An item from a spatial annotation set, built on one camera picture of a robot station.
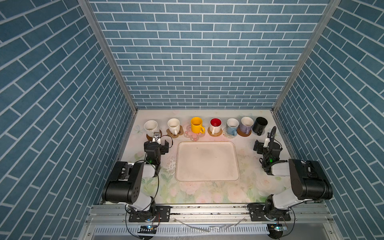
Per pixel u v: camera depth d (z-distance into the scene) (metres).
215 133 1.04
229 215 0.75
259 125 1.02
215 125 1.05
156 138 0.79
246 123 1.06
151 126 1.00
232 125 1.02
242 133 1.04
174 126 0.98
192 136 1.05
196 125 0.99
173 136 1.04
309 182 0.45
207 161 0.93
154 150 0.71
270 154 0.72
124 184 0.45
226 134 1.05
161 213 0.74
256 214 0.74
